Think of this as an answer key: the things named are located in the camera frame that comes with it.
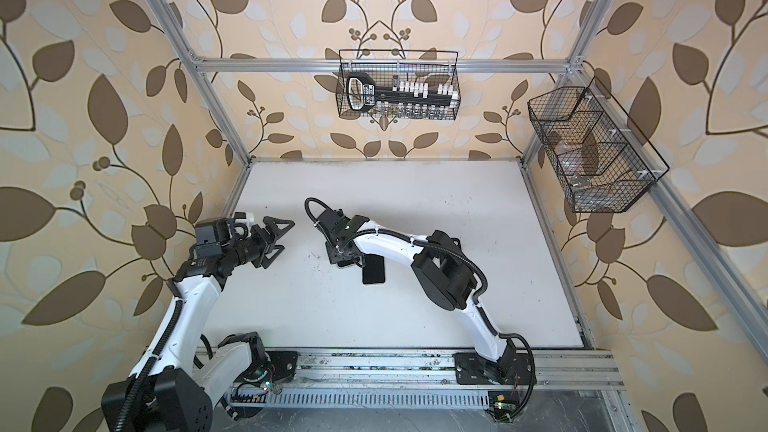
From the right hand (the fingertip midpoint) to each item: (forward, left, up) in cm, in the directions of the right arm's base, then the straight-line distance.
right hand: (342, 253), depth 91 cm
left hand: (-1, +12, +15) cm, 19 cm away
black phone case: (-5, -9, -4) cm, 11 cm away
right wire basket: (+7, -68, +30) cm, 75 cm away
